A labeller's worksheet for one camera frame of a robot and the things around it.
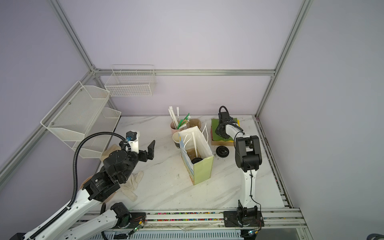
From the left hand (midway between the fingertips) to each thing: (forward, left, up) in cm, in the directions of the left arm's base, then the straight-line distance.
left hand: (143, 140), depth 67 cm
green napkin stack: (+19, -38, -23) cm, 48 cm away
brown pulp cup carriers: (+36, -23, -27) cm, 50 cm away
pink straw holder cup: (+25, -8, -23) cm, 35 cm away
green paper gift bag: (-8, -28, -15) cm, 33 cm away
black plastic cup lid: (-2, -25, -15) cm, 29 cm away
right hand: (+27, -42, -26) cm, 56 cm away
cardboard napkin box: (+17, -47, -26) cm, 56 cm away
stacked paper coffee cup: (+18, -11, -24) cm, 32 cm away
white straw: (+9, -24, -17) cm, 30 cm away
